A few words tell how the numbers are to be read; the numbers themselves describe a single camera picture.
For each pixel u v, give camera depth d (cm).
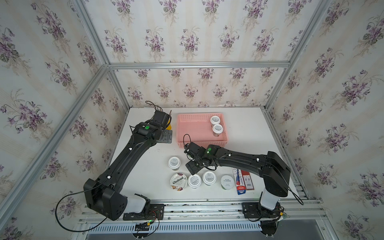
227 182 77
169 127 108
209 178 78
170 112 98
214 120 104
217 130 98
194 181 77
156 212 72
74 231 38
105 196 38
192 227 70
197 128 111
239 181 82
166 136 70
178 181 78
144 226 71
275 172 47
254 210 73
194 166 72
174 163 84
